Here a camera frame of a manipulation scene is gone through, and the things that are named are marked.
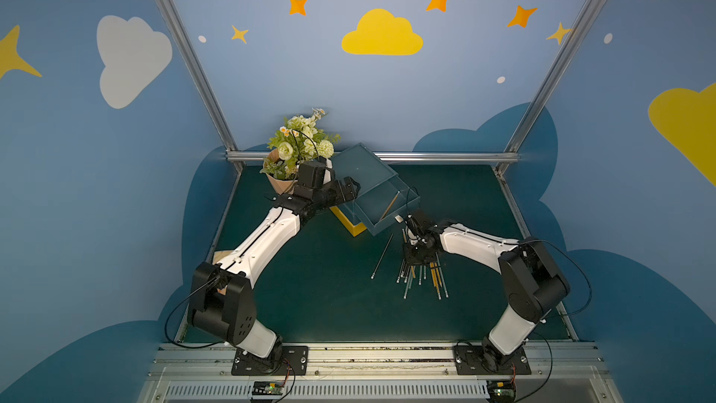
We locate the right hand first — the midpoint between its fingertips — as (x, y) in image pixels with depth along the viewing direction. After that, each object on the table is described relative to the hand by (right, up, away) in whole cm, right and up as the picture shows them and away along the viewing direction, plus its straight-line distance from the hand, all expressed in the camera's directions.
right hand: (411, 257), depth 93 cm
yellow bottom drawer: (-20, +9, +3) cm, 22 cm away
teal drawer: (-10, +19, -3) cm, 21 cm away
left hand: (-21, +24, -9) cm, 33 cm away
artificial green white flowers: (-38, +39, -4) cm, 54 cm away
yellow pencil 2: (+7, -7, -3) cm, 10 cm away
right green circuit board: (+21, -31, -20) cm, 42 cm away
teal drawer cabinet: (-16, +30, -2) cm, 34 cm away
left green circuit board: (-42, -29, -21) cm, 55 cm away
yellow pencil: (-7, +18, -3) cm, 19 cm away
